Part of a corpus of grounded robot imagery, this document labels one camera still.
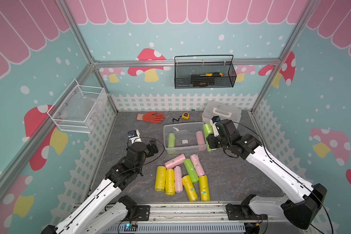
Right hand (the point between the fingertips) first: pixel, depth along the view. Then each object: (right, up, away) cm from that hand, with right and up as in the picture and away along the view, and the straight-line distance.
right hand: (209, 137), depth 76 cm
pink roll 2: (-16, -24, +7) cm, 30 cm away
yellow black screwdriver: (+4, +39, +16) cm, 42 cm away
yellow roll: (-26, -27, +5) cm, 38 cm away
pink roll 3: (-4, -18, +11) cm, 22 cm away
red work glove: (-39, +13, +40) cm, 58 cm away
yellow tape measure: (-10, +14, +40) cm, 44 cm away
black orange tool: (-3, +31, +12) cm, 34 cm away
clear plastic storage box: (-12, -3, +27) cm, 30 cm away
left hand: (-32, -3, -1) cm, 32 cm away
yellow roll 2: (-21, -28, +4) cm, 35 cm away
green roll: (-21, -3, +23) cm, 31 cm away
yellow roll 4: (-2, -28, +3) cm, 28 cm away
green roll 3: (-8, -21, +9) cm, 24 cm away
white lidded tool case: (+17, +17, +30) cm, 39 cm away
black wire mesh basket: (+1, +41, +18) cm, 45 cm away
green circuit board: (-40, -45, -3) cm, 60 cm away
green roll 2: (-1, +3, -2) cm, 4 cm away
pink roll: (-18, -16, +13) cm, 28 cm away
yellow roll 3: (-10, -28, +3) cm, 30 cm away
